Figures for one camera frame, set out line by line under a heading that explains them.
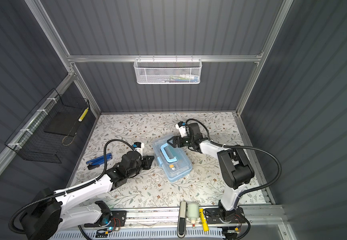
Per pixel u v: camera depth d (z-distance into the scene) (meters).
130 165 0.63
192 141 0.74
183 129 0.85
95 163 0.91
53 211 0.40
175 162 0.81
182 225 0.69
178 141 0.81
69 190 0.46
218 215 0.73
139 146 0.74
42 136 0.71
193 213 0.69
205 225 0.71
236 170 0.49
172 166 0.84
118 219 0.72
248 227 0.67
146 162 0.72
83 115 0.81
